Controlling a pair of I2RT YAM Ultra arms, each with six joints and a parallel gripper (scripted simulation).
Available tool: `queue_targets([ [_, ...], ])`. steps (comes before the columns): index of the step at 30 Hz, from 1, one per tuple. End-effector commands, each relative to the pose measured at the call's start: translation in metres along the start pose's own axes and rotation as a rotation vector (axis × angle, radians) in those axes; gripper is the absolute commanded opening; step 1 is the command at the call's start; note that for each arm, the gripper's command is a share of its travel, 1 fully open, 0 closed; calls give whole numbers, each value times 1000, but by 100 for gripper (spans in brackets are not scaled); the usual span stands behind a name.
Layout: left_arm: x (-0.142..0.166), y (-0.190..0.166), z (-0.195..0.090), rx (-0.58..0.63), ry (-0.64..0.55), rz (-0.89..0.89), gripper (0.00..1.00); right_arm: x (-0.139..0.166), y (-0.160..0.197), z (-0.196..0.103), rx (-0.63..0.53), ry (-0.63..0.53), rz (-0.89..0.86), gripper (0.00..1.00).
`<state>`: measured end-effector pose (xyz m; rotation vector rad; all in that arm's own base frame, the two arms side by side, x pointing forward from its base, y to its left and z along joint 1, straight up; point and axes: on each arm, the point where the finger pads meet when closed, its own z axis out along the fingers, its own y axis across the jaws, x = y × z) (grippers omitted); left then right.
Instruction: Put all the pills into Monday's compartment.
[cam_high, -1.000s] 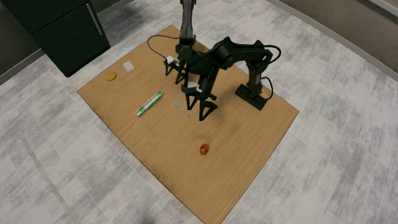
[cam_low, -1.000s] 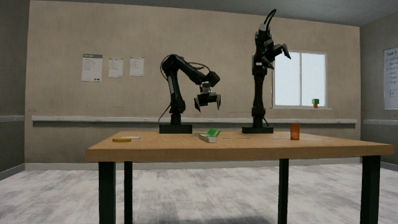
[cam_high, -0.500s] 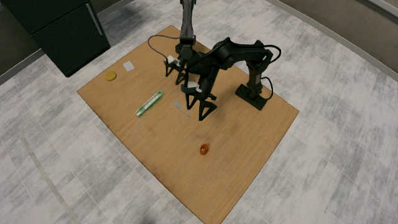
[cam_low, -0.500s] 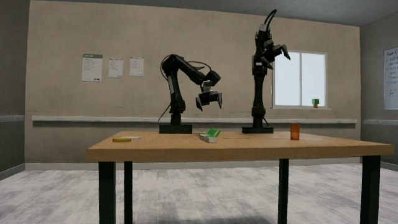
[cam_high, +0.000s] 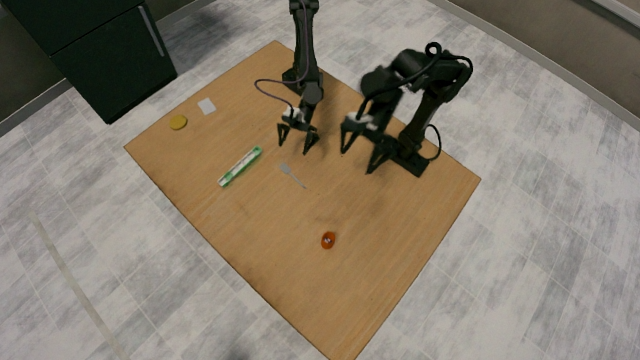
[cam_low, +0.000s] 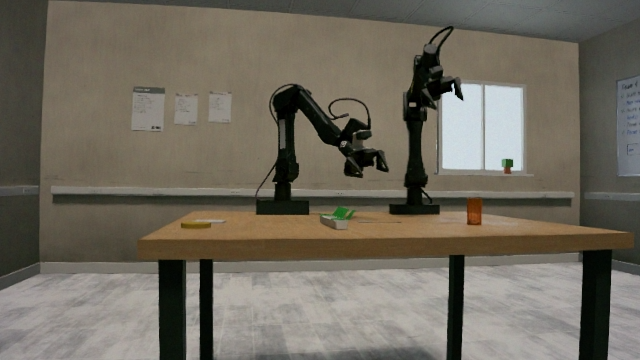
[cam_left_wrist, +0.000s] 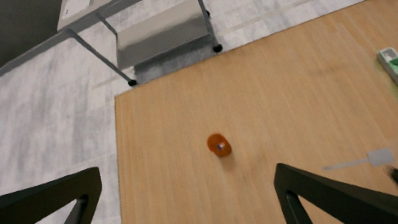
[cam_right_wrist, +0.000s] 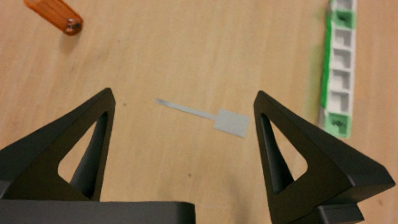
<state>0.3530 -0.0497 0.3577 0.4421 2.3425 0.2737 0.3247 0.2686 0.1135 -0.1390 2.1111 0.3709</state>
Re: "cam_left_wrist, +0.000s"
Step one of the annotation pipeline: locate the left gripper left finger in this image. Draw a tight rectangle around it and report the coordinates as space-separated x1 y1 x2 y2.
0 167 103 224

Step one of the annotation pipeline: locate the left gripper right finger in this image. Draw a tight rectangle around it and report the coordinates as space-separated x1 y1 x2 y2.
274 163 398 224

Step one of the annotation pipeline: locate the orange translucent pill bottle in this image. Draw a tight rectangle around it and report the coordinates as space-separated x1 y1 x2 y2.
206 131 231 156

